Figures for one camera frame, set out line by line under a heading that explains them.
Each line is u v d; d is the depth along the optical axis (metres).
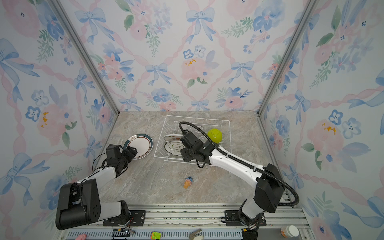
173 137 0.91
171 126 1.08
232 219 0.73
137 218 0.75
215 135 1.00
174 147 0.90
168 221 0.73
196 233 0.70
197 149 0.59
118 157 0.73
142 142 1.02
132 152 0.84
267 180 0.44
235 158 0.48
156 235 0.68
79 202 0.42
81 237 0.68
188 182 0.83
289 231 0.65
